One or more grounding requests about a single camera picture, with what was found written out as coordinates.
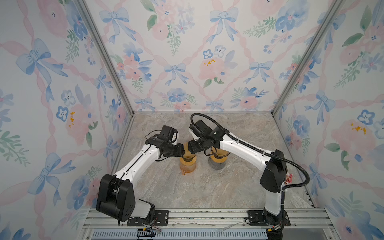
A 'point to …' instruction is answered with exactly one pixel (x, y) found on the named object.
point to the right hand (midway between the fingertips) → (192, 146)
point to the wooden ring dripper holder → (216, 156)
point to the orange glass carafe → (186, 169)
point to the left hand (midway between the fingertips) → (182, 151)
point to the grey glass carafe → (216, 165)
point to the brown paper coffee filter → (220, 152)
